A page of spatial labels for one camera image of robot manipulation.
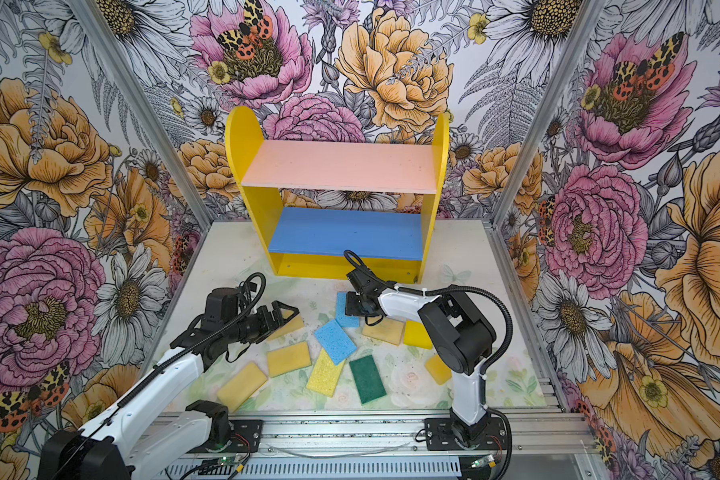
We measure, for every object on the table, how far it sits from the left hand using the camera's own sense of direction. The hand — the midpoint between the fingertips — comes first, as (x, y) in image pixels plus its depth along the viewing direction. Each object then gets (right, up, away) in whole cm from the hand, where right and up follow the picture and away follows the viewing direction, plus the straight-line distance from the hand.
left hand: (289, 326), depth 81 cm
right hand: (+17, 0, +14) cm, 21 cm away
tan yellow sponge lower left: (-13, -16, 0) cm, 21 cm away
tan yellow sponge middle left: (-1, -10, +5) cm, 11 cm away
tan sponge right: (+27, -4, +9) cm, 29 cm away
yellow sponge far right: (+40, -12, +2) cm, 42 cm away
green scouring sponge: (+21, -14, +1) cm, 25 cm away
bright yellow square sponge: (+35, -4, +8) cm, 36 cm away
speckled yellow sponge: (+10, -14, +2) cm, 17 cm away
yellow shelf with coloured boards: (0, +39, +38) cm, 54 cm away
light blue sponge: (+14, -1, +11) cm, 18 cm away
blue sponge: (+12, -6, +6) cm, 14 cm away
